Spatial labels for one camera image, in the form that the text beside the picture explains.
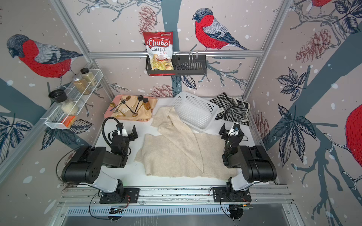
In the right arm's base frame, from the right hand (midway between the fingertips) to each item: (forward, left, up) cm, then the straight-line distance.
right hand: (231, 124), depth 89 cm
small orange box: (-16, +85, +22) cm, 89 cm away
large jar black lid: (-9, +87, +25) cm, 91 cm away
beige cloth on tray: (+22, +73, -10) cm, 77 cm away
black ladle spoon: (+32, +71, -9) cm, 79 cm away
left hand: (-2, +67, +1) cm, 67 cm away
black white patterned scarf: (+16, -5, -3) cm, 17 cm away
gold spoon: (+22, +91, -8) cm, 94 cm away
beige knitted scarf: (-12, +38, -11) cm, 41 cm away
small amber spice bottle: (+20, +61, -3) cm, 65 cm away
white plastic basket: (+18, +22, -11) cm, 30 cm away
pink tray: (+32, +94, -10) cm, 100 cm away
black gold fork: (+27, +84, -10) cm, 89 cm away
